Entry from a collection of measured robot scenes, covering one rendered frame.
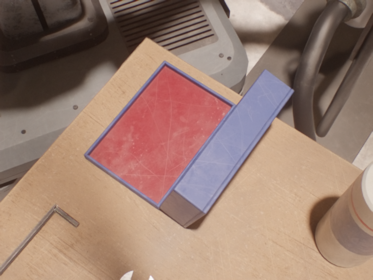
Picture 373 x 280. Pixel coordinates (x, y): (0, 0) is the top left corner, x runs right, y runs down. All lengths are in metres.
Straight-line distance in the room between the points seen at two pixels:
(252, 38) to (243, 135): 0.78
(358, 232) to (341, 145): 0.70
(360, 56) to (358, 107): 0.34
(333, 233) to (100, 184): 0.27
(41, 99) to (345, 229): 0.59
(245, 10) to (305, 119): 0.59
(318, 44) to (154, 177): 0.31
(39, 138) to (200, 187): 0.46
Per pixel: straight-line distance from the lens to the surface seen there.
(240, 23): 1.31
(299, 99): 0.78
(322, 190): 0.64
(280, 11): 1.35
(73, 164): 0.64
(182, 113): 0.65
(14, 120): 0.93
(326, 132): 1.16
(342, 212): 0.51
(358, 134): 1.21
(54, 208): 0.62
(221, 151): 0.51
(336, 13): 0.79
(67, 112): 0.91
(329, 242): 0.57
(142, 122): 0.65
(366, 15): 1.02
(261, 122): 0.53
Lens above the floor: 1.06
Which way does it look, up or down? 66 degrees down
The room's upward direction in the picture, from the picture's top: straight up
